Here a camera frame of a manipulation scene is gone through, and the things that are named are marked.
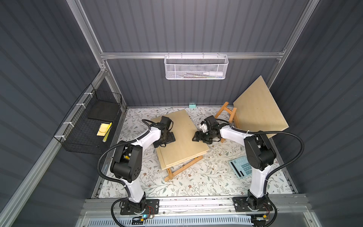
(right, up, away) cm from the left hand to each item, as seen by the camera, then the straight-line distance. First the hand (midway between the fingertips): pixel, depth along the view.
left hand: (169, 142), depth 93 cm
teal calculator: (+45, -14, -8) cm, 48 cm away
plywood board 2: (+10, -4, -4) cm, 11 cm away
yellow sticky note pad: (-33, +10, -18) cm, 40 cm away
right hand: (+19, +2, +2) cm, 19 cm away
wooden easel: (+47, +17, +11) cm, 51 cm away
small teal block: (+17, +27, +27) cm, 42 cm away
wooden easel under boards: (+2, -17, -13) cm, 21 cm away
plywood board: (+58, +21, -2) cm, 61 cm away
